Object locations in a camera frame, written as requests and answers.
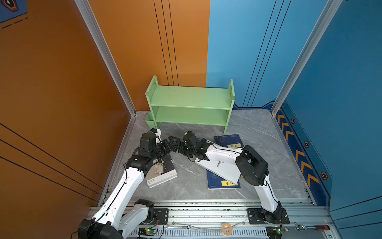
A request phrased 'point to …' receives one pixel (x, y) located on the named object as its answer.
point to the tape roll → (227, 229)
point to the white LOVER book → (160, 170)
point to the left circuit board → (146, 231)
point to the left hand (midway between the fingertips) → (175, 141)
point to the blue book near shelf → (229, 141)
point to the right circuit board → (275, 232)
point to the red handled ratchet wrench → (301, 227)
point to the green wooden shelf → (189, 105)
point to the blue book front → (215, 181)
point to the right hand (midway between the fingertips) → (174, 150)
